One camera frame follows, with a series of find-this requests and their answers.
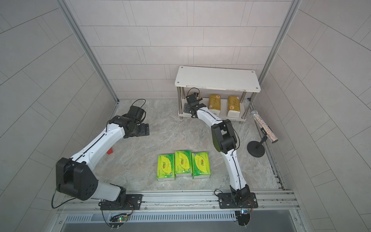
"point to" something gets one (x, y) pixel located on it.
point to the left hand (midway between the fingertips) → (143, 130)
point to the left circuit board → (118, 220)
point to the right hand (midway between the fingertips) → (191, 107)
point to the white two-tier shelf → (218, 78)
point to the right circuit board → (243, 217)
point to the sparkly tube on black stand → (255, 149)
